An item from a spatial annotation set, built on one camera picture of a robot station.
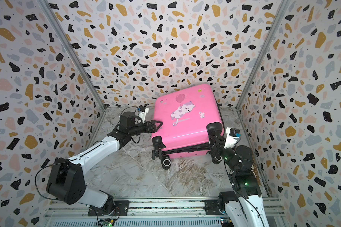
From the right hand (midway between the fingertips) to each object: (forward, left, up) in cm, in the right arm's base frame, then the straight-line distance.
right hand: (213, 137), depth 67 cm
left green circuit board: (-32, +52, -29) cm, 68 cm away
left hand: (+13, +28, -6) cm, 31 cm away
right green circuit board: (-30, -8, -32) cm, 44 cm away
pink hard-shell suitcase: (+14, +10, -1) cm, 17 cm away
